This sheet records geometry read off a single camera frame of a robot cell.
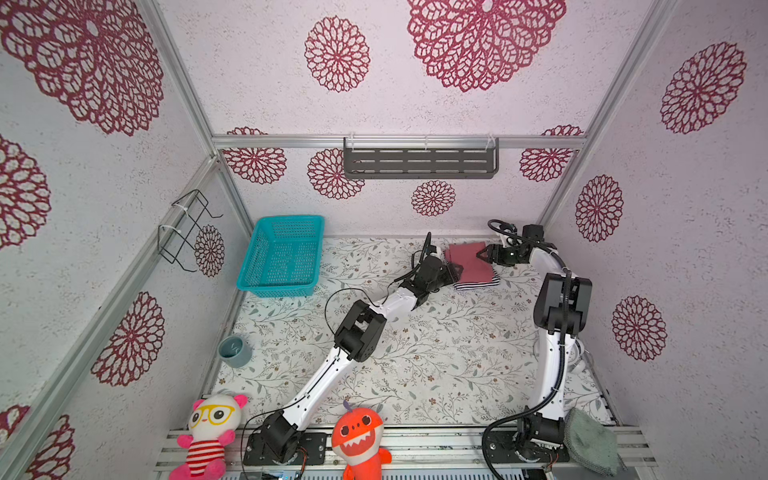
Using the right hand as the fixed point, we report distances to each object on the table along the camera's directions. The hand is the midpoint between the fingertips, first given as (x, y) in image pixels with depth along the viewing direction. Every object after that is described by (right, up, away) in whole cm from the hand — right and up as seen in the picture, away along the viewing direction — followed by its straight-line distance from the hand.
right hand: (488, 250), depth 108 cm
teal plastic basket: (-77, -2, +8) cm, 78 cm away
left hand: (-11, -7, -2) cm, 14 cm away
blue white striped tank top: (-9, -13, -1) cm, 16 cm away
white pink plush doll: (-79, -44, -37) cm, 98 cm away
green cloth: (+13, -49, -35) cm, 62 cm away
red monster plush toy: (-45, -45, -41) cm, 75 cm away
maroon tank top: (-6, -7, -4) cm, 10 cm away
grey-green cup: (-82, -31, -21) cm, 90 cm away
